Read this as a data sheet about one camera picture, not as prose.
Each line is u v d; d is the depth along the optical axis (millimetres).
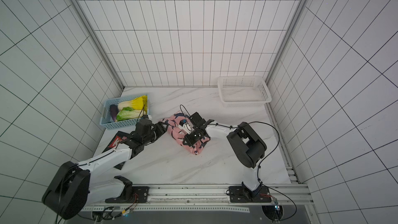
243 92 1160
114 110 1008
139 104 979
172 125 930
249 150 486
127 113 947
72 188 405
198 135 775
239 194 727
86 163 457
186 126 799
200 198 724
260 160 519
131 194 704
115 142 899
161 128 778
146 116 811
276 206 686
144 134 659
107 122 972
